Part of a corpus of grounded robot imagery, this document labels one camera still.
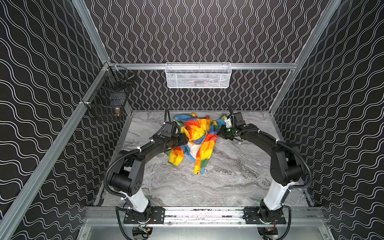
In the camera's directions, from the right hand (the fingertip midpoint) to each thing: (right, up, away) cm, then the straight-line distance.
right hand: (217, 133), depth 94 cm
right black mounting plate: (+14, -40, -21) cm, 47 cm away
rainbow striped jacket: (-9, +1, +4) cm, 10 cm away
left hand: (-16, -4, -3) cm, 17 cm away
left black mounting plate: (-33, -40, -20) cm, 55 cm away
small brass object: (-56, +13, -13) cm, 59 cm away
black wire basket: (-67, +22, -3) cm, 70 cm away
